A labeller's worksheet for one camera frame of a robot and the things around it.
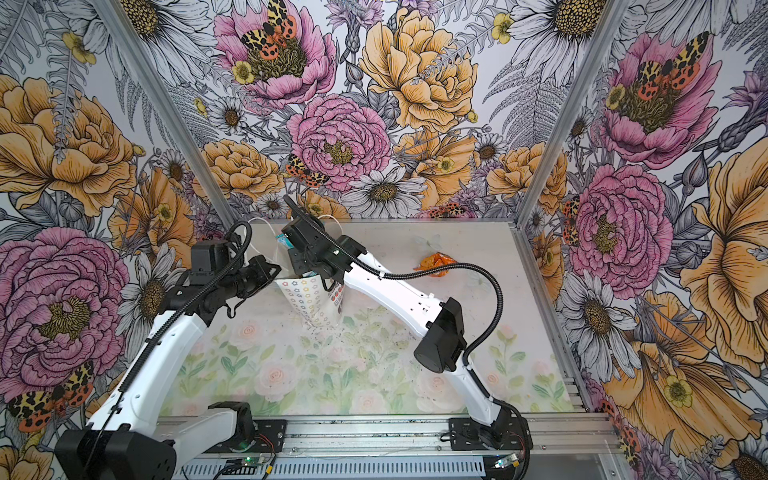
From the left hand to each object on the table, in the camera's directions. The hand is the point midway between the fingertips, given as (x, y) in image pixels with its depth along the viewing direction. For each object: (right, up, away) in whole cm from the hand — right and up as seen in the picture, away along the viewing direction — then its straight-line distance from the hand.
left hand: (281, 277), depth 78 cm
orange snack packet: (+42, +3, +23) cm, 48 cm away
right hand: (+6, +4, +1) cm, 7 cm away
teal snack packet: (+1, +10, -1) cm, 10 cm away
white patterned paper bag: (+8, -6, +2) cm, 11 cm away
